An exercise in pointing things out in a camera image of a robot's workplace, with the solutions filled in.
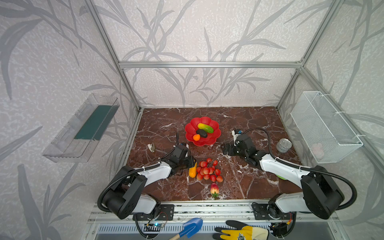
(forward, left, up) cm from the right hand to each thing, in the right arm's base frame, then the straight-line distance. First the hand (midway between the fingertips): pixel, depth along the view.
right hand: (227, 140), depth 89 cm
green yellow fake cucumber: (+15, +13, -7) cm, 21 cm away
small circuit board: (-42, +38, -11) cm, 58 cm away
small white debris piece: (+1, +48, -8) cm, 49 cm away
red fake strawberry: (-27, +9, -6) cm, 29 cm away
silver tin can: (0, -37, -6) cm, 37 cm away
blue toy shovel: (-42, +21, -9) cm, 48 cm away
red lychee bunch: (-17, +13, -3) cm, 21 cm away
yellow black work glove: (-44, -2, -5) cm, 44 cm away
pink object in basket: (-12, -42, +10) cm, 45 cm away
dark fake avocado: (+10, +15, -7) cm, 20 cm away
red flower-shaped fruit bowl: (+15, +23, -8) cm, 29 cm away
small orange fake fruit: (+7, +19, -7) cm, 21 cm away
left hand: (-7, +19, -7) cm, 21 cm away
